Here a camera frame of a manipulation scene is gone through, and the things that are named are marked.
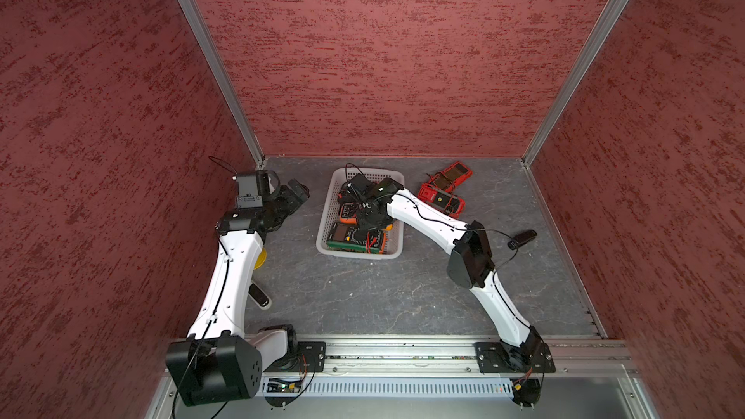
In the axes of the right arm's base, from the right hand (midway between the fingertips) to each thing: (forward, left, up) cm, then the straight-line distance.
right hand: (372, 228), depth 91 cm
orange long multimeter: (+5, +8, +1) cm, 9 cm away
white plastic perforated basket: (+6, +15, +1) cm, 16 cm away
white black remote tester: (-19, +33, -2) cm, 38 cm away
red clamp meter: (+11, -26, -2) cm, 28 cm away
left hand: (-1, +20, +15) cm, 25 cm away
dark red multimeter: (+26, -31, -6) cm, 40 cm away
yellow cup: (-7, +37, -6) cm, 38 cm away
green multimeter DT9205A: (-4, +8, +1) cm, 9 cm away
